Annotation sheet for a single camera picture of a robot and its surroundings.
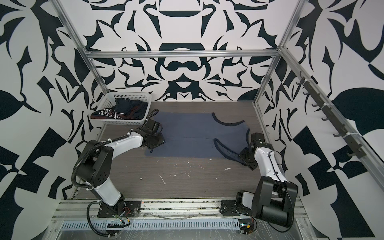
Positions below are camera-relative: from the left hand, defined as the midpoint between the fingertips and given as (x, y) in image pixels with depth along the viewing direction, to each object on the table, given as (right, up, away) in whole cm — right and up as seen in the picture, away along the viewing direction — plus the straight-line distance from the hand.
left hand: (163, 138), depth 94 cm
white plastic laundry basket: (-44, +26, +16) cm, 53 cm away
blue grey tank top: (+18, +1, +6) cm, 19 cm away
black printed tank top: (-27, +19, +6) cm, 34 cm away
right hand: (+48, -10, -9) cm, 50 cm away
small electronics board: (+43, -39, -23) cm, 63 cm away
